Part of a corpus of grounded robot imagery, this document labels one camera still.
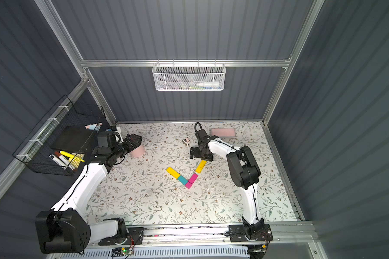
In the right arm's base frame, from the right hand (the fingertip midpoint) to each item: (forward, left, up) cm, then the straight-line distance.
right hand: (196, 158), depth 98 cm
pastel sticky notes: (+4, +54, +25) cm, 60 cm away
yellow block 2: (-5, -3, -1) cm, 6 cm away
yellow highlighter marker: (-15, +54, +26) cm, 61 cm away
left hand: (-2, +30, +20) cm, 36 cm away
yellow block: (-9, +14, -1) cm, 16 cm away
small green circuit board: (-47, +32, -2) cm, 57 cm away
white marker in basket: (-19, +57, +27) cm, 65 cm away
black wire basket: (-20, +62, +33) cm, 73 cm away
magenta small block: (-16, +4, -2) cm, 17 cm away
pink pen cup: (+4, +37, 0) cm, 37 cm away
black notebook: (-7, +56, +28) cm, 63 cm away
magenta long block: (-12, +2, -3) cm, 12 cm away
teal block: (-13, +8, -2) cm, 15 cm away
